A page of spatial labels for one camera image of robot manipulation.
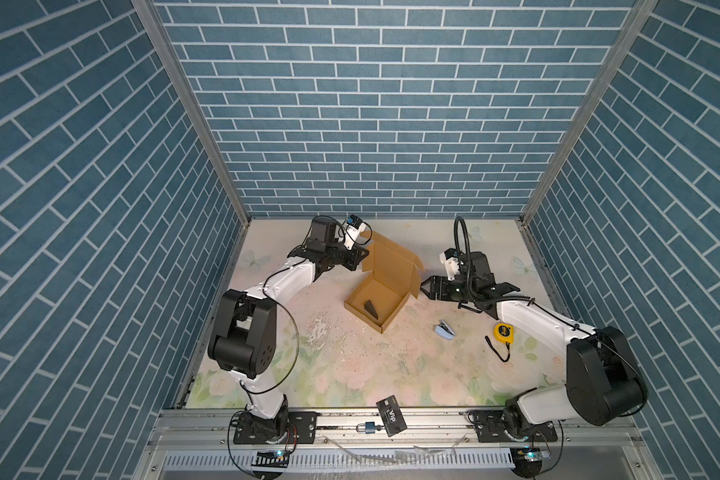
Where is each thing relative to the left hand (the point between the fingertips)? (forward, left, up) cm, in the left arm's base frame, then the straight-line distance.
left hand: (366, 251), depth 90 cm
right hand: (-9, -17, -4) cm, 20 cm away
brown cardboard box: (-6, -9, -3) cm, 11 cm away
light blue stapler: (-20, -23, -14) cm, 33 cm away
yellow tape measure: (-21, -41, -13) cm, 47 cm away
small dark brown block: (-12, -1, -15) cm, 19 cm away
